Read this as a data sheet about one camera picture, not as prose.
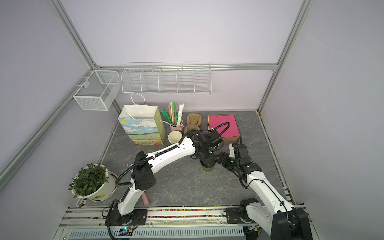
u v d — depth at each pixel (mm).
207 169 861
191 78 985
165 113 964
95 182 696
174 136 938
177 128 995
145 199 766
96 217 754
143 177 528
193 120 1115
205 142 588
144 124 845
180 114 1000
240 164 640
